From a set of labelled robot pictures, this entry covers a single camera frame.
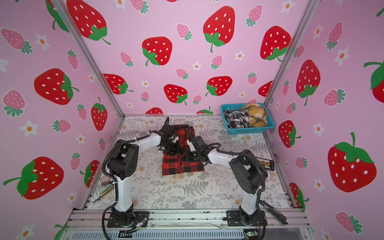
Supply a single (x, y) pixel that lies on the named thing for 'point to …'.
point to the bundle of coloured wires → (105, 193)
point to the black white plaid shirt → (237, 119)
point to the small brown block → (105, 180)
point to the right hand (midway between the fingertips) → (182, 157)
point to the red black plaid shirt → (178, 163)
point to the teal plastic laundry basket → (270, 122)
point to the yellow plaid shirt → (258, 114)
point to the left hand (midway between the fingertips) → (184, 152)
